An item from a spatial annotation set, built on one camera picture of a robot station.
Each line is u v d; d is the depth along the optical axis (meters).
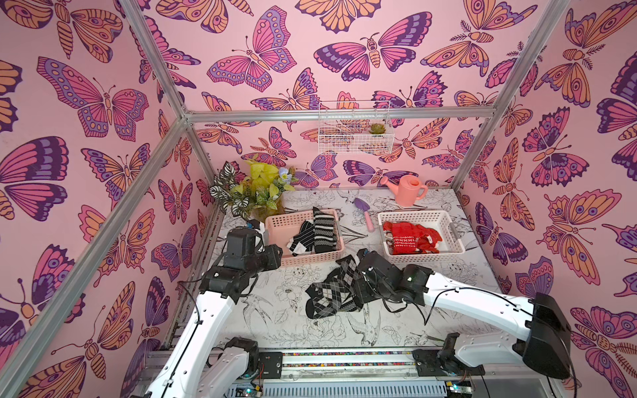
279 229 1.06
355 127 0.95
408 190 1.07
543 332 0.40
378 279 0.58
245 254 0.56
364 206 1.13
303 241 1.00
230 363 0.57
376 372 0.73
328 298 0.85
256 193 0.91
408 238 0.95
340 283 0.87
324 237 0.98
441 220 1.03
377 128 0.92
